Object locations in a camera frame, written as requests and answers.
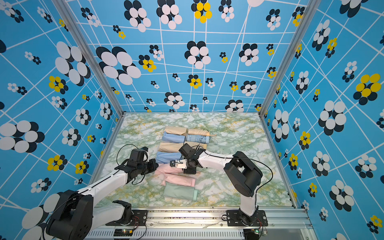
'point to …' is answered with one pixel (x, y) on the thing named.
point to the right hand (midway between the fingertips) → (189, 164)
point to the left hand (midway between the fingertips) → (160, 163)
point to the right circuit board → (250, 234)
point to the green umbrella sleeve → (180, 191)
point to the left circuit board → (123, 232)
